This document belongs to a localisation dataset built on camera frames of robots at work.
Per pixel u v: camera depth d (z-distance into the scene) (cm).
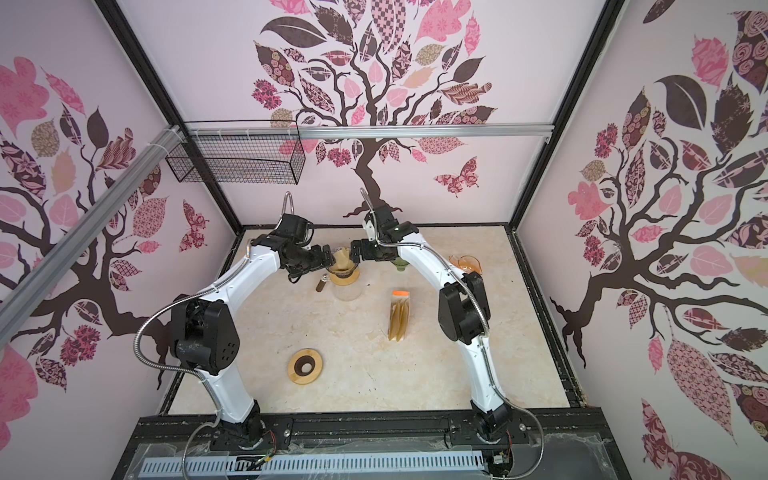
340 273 86
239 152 95
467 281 56
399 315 87
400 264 106
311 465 70
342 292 100
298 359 83
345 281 90
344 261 92
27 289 51
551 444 72
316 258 81
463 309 56
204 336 48
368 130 93
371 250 83
